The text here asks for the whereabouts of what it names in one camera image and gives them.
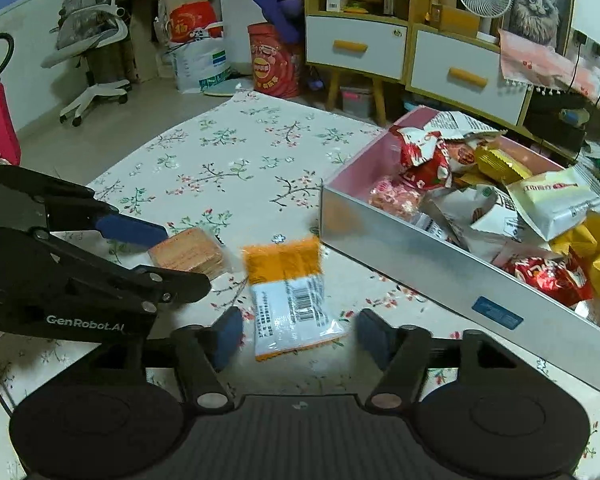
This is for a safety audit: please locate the red candy wrapper packet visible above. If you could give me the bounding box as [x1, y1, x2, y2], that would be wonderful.
[389, 126, 476, 191]

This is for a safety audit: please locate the white wafer snack packet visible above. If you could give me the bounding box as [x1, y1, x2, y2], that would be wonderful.
[506, 168, 600, 242]

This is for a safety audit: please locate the white office chair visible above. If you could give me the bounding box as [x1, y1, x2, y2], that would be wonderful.
[41, 0, 131, 127]

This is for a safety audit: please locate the small silver blue packet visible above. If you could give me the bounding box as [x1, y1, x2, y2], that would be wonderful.
[424, 184, 529, 262]

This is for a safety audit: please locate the pink runner cloth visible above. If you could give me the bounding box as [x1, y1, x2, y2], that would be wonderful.
[498, 29, 600, 109]

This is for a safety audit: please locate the clear brown biscuit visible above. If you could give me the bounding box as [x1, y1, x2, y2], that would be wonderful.
[148, 228, 232, 281]

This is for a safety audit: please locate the red printed gift bag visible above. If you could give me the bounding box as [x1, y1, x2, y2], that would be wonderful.
[248, 23, 304, 99]

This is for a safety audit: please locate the wooden cabinet with white drawers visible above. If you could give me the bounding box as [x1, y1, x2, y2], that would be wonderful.
[304, 0, 600, 157]

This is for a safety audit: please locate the purple plush toy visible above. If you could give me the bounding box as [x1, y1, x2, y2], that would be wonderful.
[252, 0, 304, 44]

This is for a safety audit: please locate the pink candy bag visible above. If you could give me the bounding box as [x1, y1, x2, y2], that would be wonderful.
[368, 177, 422, 220]

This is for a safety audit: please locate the cat portrait picture frame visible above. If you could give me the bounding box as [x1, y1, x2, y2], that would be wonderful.
[502, 0, 574, 55]

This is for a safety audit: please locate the white plastic shopping bag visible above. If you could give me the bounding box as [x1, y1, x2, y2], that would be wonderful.
[168, 37, 232, 93]

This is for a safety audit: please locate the orange and white snack packet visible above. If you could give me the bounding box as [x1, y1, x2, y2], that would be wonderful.
[242, 236, 347, 361]

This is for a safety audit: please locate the pink and white storage box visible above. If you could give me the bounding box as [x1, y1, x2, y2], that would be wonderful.
[320, 131, 600, 390]

